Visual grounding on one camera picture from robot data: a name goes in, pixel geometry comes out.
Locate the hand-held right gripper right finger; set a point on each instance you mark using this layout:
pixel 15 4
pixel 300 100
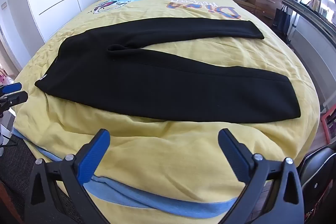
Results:
pixel 235 154

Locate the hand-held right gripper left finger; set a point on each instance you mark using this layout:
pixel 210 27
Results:
pixel 95 153

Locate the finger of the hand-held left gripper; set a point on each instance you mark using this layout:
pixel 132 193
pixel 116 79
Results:
pixel 15 98
pixel 11 87

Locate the black pants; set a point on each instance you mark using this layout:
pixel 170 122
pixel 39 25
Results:
pixel 157 77

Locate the yellow printed blanket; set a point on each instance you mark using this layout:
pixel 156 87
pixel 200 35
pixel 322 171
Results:
pixel 183 150

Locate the dark grey rug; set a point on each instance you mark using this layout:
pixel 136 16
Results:
pixel 18 163

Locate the black and white chair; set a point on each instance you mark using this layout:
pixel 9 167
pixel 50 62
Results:
pixel 319 176

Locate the grey cabinet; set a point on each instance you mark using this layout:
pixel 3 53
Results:
pixel 307 35

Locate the dark bag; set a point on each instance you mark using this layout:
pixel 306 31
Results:
pixel 282 20

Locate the red frame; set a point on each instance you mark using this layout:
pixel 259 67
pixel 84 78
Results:
pixel 329 124

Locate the grey window sill rail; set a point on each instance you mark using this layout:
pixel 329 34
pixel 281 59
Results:
pixel 309 12

